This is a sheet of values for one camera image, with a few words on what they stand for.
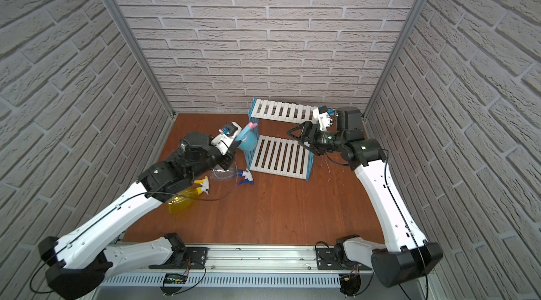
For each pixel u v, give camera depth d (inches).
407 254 14.3
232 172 36.1
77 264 15.2
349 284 27.4
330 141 22.3
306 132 22.8
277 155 39.4
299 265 29.1
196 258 28.7
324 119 24.7
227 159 22.6
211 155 21.4
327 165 30.8
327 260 28.8
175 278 28.3
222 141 20.9
